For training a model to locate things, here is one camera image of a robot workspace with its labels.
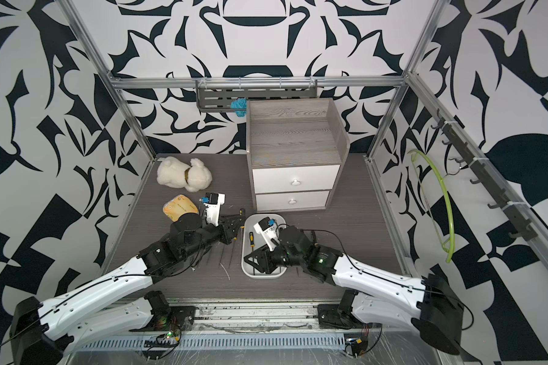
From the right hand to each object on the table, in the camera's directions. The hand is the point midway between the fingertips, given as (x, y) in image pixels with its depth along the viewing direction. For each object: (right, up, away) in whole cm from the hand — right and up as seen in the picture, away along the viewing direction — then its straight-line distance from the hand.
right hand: (249, 254), depth 70 cm
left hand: (-2, +12, +1) cm, 13 cm away
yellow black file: (-1, 0, +21) cm, 21 cm away
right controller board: (+33, -28, +1) cm, 43 cm away
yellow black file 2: (-9, -6, +19) cm, 22 cm away
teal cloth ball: (-6, +52, +21) cm, 56 cm away
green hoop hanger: (+58, 0, -4) cm, 58 cm away
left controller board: (-26, -28, +2) cm, 38 cm away
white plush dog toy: (-35, +25, +29) cm, 52 cm away
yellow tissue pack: (-33, +12, +27) cm, 44 cm away
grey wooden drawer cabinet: (+15, +34, +10) cm, 38 cm away
